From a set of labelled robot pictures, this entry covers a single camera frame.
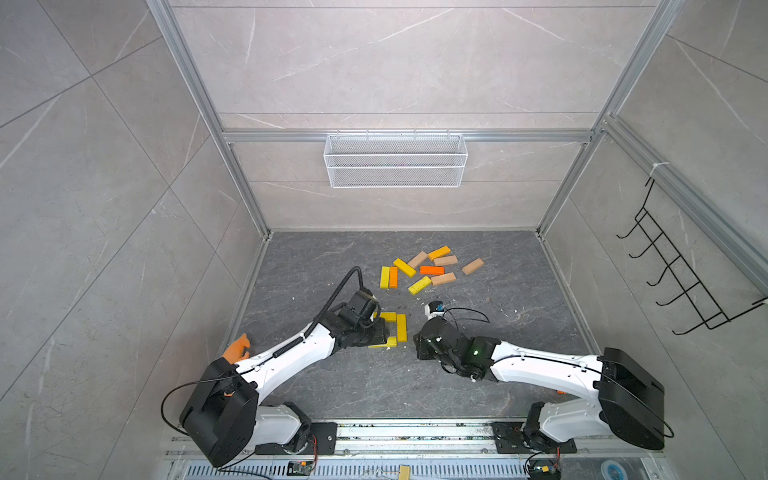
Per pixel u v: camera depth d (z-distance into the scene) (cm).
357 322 64
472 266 110
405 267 107
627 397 41
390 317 95
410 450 73
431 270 110
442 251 114
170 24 69
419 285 103
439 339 60
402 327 93
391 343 89
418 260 111
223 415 40
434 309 73
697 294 65
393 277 104
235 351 84
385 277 104
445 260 111
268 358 46
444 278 104
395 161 100
